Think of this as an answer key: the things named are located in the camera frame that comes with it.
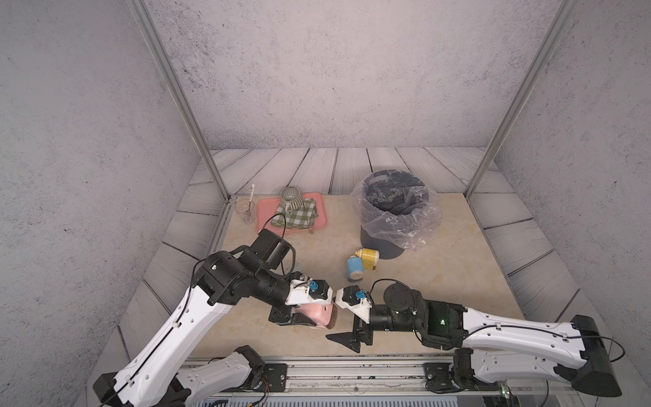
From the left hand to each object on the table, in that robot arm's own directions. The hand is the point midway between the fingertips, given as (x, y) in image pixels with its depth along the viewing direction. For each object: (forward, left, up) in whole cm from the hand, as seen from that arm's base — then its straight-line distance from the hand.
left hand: (315, 306), depth 62 cm
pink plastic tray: (+55, +24, -24) cm, 64 cm away
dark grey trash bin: (+42, -28, -7) cm, 51 cm away
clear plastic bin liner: (+25, -35, +1) cm, 43 cm away
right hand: (-2, -7, 0) cm, 7 cm away
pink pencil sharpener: (-4, -2, +7) cm, 8 cm away
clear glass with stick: (+52, +32, -20) cm, 64 cm away
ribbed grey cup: (+57, +13, -20) cm, 62 cm away
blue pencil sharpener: (+21, -12, -18) cm, 30 cm away
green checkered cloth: (+49, +7, -23) cm, 54 cm away
